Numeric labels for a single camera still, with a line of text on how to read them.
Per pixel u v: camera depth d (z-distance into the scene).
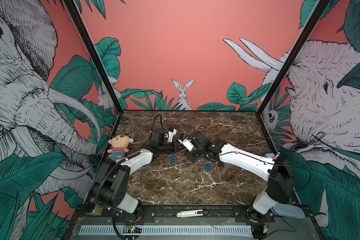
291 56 0.87
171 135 0.82
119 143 0.92
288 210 0.75
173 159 0.93
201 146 0.61
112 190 0.44
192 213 0.75
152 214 0.73
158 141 0.70
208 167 0.90
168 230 0.70
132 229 0.70
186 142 0.72
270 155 0.90
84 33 0.78
